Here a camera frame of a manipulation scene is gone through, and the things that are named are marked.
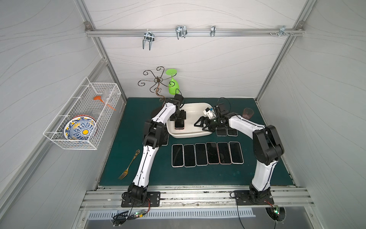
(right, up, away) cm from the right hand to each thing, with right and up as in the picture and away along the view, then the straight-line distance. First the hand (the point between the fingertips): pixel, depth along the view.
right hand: (198, 126), depth 91 cm
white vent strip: (-46, -42, -21) cm, 66 cm away
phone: (-6, -18, -3) cm, 20 cm away
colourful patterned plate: (-55, +2, -29) cm, 62 cm away
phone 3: (-14, 0, +15) cm, 20 cm away
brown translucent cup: (+39, +8, +16) cm, 43 cm away
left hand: (-12, +5, +14) cm, 19 cm away
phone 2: (+1, -18, -3) cm, 18 cm away
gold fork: (-44, -27, -10) cm, 52 cm away
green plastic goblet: (-16, +26, -7) cm, 31 cm away
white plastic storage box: (-2, +9, +23) cm, 25 cm away
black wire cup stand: (-26, +29, -3) cm, 39 cm away
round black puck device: (+39, -43, -20) cm, 61 cm away
